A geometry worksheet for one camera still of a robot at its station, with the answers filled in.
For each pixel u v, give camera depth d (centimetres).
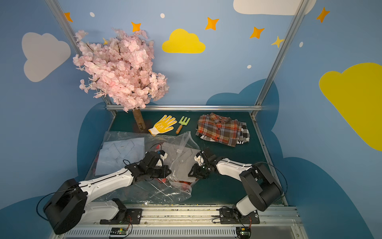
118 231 72
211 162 72
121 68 62
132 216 74
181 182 84
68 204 41
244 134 104
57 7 69
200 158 82
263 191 44
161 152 80
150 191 80
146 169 66
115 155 94
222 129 105
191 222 73
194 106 133
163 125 113
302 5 69
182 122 116
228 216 75
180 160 90
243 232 73
